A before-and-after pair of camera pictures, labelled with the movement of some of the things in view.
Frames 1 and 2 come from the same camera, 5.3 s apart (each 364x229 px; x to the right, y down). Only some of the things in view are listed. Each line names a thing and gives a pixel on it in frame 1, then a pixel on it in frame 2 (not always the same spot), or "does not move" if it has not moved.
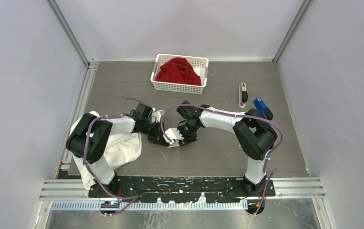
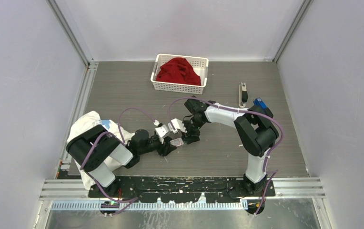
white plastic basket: (200, 65) does not move
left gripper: (157, 138) -> (164, 150)
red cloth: (178, 70) does not move
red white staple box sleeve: (176, 143) does not move
